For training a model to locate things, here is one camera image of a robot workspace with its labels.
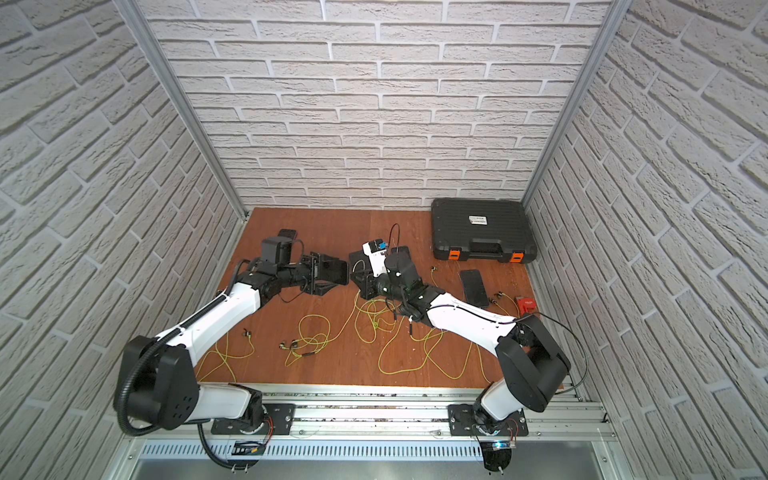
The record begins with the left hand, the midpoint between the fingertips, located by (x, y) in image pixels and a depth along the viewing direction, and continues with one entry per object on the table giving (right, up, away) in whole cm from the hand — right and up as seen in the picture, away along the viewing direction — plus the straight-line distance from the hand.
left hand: (344, 260), depth 81 cm
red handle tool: (+56, -15, +12) cm, 60 cm away
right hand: (+3, -4, -2) cm, 5 cm away
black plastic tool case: (+46, +10, +25) cm, 54 cm away
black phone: (-28, +9, +34) cm, 44 cm away
